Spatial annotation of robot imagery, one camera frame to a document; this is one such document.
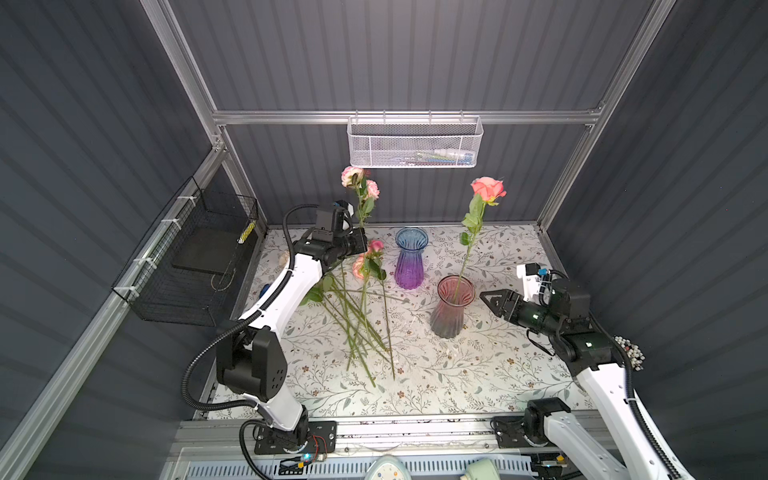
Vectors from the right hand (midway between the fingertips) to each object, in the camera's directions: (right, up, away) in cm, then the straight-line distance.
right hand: (490, 300), depth 72 cm
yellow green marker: (-64, +17, +9) cm, 67 cm away
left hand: (-31, +16, +12) cm, 37 cm away
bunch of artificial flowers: (-36, -2, +25) cm, 44 cm away
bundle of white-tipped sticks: (+32, -12, -4) cm, 35 cm away
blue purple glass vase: (-19, +8, +21) cm, 29 cm away
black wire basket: (-74, +8, +1) cm, 75 cm away
